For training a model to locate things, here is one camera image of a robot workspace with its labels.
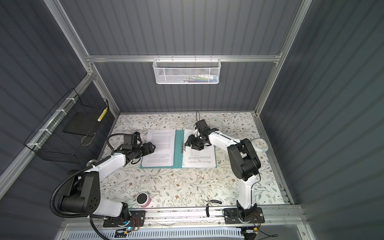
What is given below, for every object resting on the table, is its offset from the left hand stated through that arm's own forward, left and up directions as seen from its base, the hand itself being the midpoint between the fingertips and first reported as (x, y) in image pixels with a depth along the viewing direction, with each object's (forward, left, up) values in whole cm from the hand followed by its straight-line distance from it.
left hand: (149, 148), depth 92 cm
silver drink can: (-12, +27, +7) cm, 31 cm away
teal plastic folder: (-2, -17, -6) cm, 18 cm away
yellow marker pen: (+8, +23, +21) cm, 32 cm away
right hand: (0, -25, 0) cm, 25 cm away
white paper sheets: (-6, -27, -6) cm, 28 cm away
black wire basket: (-3, +35, +21) cm, 41 cm away
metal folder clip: (+4, -21, -7) cm, 22 cm away
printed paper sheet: (-2, -8, -6) cm, 10 cm away
